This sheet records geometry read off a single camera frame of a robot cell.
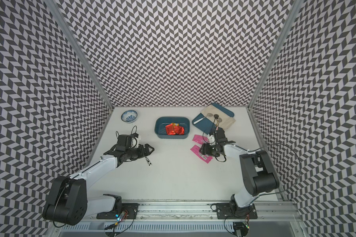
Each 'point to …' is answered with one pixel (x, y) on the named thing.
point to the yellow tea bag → (174, 124)
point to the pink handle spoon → (219, 119)
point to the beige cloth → (227, 120)
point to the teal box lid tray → (205, 125)
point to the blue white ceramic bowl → (129, 116)
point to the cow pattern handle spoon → (148, 161)
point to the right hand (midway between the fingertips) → (204, 153)
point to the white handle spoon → (208, 114)
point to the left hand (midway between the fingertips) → (149, 152)
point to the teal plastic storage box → (160, 122)
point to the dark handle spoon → (215, 116)
